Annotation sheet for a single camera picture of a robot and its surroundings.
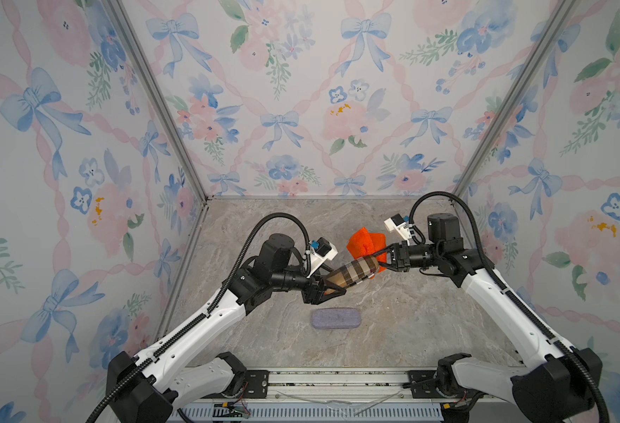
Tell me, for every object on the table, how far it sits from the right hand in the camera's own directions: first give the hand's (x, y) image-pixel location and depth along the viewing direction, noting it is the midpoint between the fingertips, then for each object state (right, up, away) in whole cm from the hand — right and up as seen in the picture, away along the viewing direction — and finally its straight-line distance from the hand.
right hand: (372, 261), depth 68 cm
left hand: (-8, -5, -2) cm, 10 cm away
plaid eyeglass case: (-6, -2, -6) cm, 8 cm away
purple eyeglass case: (-8, -20, +15) cm, 26 cm away
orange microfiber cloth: (-2, +4, 0) cm, 5 cm away
